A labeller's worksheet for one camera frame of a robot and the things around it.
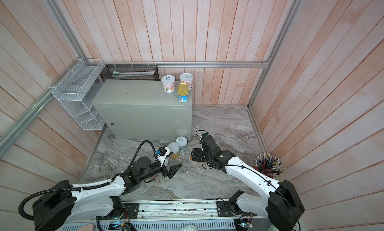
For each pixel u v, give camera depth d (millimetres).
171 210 749
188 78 794
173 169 673
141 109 825
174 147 893
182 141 929
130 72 889
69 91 760
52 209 410
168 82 765
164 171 674
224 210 730
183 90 729
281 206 393
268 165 768
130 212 731
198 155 718
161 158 665
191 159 836
